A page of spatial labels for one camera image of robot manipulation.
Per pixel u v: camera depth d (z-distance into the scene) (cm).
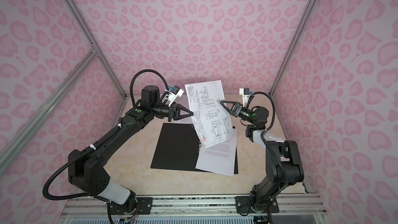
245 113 72
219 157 89
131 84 58
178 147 92
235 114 71
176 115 65
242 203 73
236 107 70
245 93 73
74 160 40
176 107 65
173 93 64
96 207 75
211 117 73
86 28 84
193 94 68
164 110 64
